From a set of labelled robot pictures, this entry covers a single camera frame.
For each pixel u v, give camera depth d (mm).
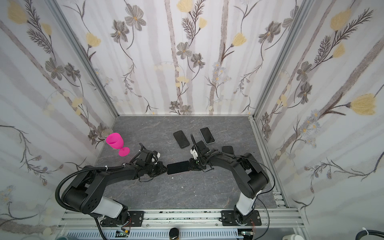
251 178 473
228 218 733
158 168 858
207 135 1073
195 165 800
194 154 859
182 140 1051
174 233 619
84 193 443
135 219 736
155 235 702
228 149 1039
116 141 843
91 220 703
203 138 1061
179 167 927
